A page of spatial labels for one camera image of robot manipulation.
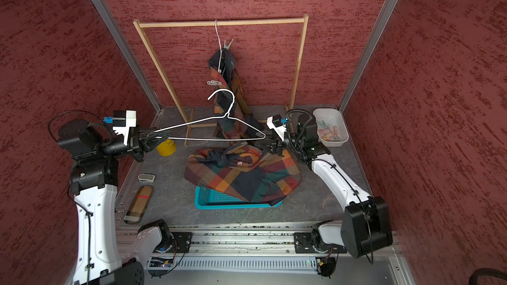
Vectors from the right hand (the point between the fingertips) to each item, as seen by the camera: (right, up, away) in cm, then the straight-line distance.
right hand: (257, 141), depth 72 cm
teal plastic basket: (-22, -26, +11) cm, 35 cm away
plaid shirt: (-5, -12, +6) cm, 15 cm away
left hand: (-25, +3, -17) cm, 30 cm away
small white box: (-52, -18, +17) cm, 58 cm away
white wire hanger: (+3, +2, 0) cm, 3 cm away
